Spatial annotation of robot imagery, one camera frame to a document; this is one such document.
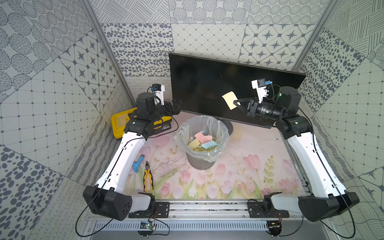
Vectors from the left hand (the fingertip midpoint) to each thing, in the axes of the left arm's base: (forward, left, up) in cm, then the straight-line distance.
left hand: (171, 98), depth 72 cm
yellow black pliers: (-21, +17, -37) cm, 46 cm away
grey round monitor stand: (+13, -35, -37) cm, 53 cm away
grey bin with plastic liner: (-23, -14, -17) cm, 31 cm away
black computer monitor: (+30, -13, -13) cm, 36 cm away
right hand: (-8, -28, +4) cm, 30 cm away
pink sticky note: (-10, -15, -20) cm, 27 cm away
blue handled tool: (-19, +24, -37) cm, 48 cm away
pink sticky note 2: (-9, -19, -21) cm, 30 cm away
